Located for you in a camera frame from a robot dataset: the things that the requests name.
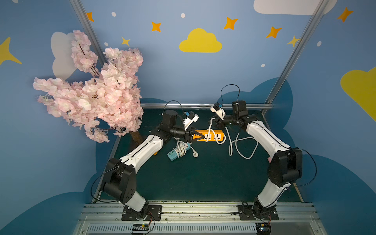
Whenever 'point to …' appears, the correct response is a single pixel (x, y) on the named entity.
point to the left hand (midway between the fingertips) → (204, 133)
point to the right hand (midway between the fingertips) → (212, 118)
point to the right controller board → (263, 228)
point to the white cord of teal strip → (181, 149)
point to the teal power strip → (172, 155)
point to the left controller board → (140, 227)
